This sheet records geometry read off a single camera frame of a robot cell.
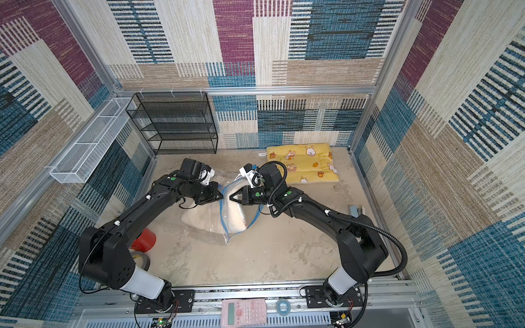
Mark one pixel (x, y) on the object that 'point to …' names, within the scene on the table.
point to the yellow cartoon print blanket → (305, 163)
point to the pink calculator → (237, 313)
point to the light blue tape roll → (279, 311)
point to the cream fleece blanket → (205, 218)
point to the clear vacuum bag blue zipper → (236, 216)
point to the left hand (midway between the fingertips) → (224, 195)
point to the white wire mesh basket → (82, 159)
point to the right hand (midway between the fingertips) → (234, 199)
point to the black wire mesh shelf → (175, 123)
